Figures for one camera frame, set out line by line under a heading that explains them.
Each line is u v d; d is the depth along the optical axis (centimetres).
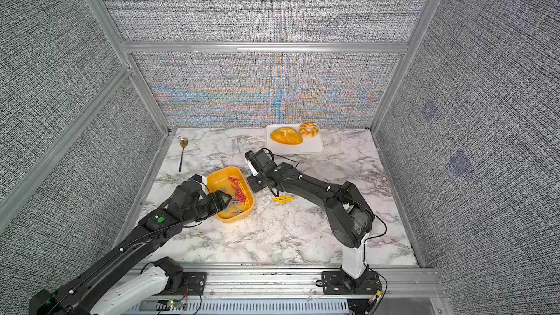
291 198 94
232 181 100
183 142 113
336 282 73
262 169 67
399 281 76
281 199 93
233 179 100
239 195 94
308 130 119
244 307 70
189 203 59
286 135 112
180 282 69
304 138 116
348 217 49
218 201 70
